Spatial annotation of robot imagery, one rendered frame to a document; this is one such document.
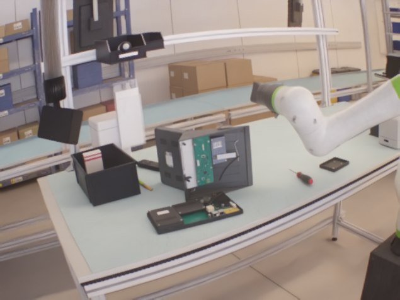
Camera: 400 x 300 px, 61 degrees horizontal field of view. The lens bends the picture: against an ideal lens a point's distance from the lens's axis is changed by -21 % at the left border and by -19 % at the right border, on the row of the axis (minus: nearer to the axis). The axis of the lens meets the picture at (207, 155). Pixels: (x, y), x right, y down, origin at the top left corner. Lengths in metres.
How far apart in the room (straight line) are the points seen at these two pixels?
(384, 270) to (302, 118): 0.62
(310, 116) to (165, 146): 0.54
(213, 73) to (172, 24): 1.23
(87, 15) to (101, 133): 1.46
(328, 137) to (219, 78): 3.79
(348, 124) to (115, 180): 0.79
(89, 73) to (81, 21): 1.96
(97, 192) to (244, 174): 0.50
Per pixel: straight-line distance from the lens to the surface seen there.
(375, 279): 1.42
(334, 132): 1.17
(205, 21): 5.95
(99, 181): 1.38
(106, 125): 1.67
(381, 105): 1.16
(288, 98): 1.12
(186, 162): 1.30
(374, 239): 2.66
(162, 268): 1.10
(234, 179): 1.40
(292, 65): 6.96
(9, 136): 4.76
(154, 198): 1.40
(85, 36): 2.96
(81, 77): 4.82
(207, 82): 4.81
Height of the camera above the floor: 1.56
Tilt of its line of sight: 19 degrees down
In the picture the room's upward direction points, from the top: 6 degrees counter-clockwise
